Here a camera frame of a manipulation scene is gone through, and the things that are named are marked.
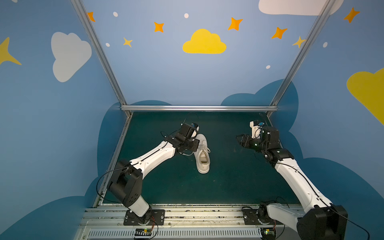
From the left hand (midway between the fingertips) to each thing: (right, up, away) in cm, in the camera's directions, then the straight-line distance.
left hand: (195, 141), depth 87 cm
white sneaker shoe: (+4, -9, +4) cm, 10 cm away
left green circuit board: (-26, -44, -14) cm, 53 cm away
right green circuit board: (+36, -45, -14) cm, 59 cm away
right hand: (+25, +4, -6) cm, 26 cm away
